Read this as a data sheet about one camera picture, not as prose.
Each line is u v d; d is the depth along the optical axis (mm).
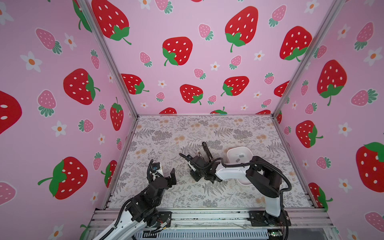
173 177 716
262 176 513
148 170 547
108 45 831
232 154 963
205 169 699
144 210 550
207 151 980
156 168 660
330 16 716
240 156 975
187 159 758
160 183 598
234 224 732
